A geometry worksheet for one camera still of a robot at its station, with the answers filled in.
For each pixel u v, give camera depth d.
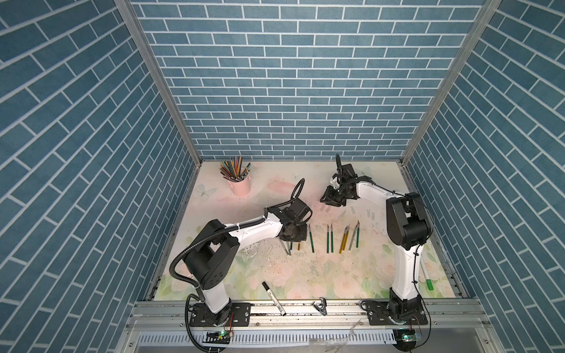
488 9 0.71
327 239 0.92
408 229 0.56
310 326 0.72
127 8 0.69
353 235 0.94
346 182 0.78
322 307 0.75
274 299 0.77
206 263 0.46
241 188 1.03
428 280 0.81
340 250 0.89
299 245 0.87
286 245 0.90
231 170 0.99
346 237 0.93
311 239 0.92
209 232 0.48
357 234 0.94
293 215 0.70
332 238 0.93
